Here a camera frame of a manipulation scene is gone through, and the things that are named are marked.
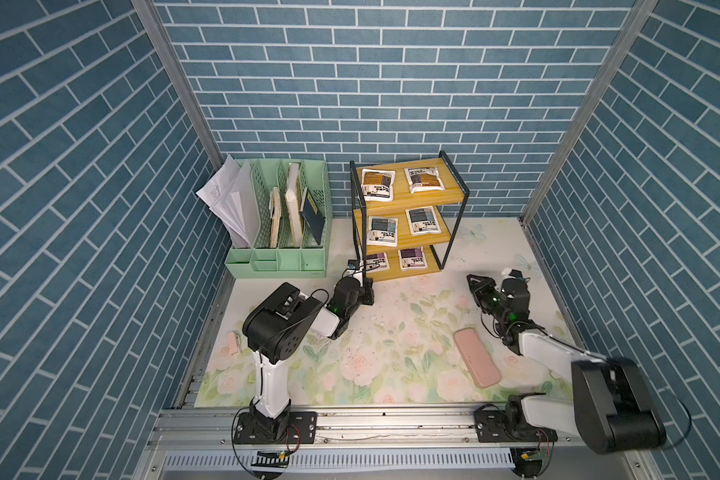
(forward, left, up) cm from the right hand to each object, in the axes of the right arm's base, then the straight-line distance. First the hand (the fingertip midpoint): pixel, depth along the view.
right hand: (465, 277), depth 89 cm
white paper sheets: (+13, +73, +17) cm, 76 cm away
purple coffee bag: (+11, +28, -10) cm, 32 cm away
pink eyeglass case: (-21, -4, -12) cm, 25 cm away
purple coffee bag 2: (+13, +15, -9) cm, 22 cm away
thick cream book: (+15, +55, +11) cm, 58 cm away
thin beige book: (+14, +61, +9) cm, 63 cm away
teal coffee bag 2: (+16, +13, +7) cm, 22 cm away
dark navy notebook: (+25, +53, -3) cm, 59 cm away
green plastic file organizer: (+8, +60, -9) cm, 61 cm away
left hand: (+1, +27, -8) cm, 28 cm away
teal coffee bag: (+10, +26, +7) cm, 29 cm away
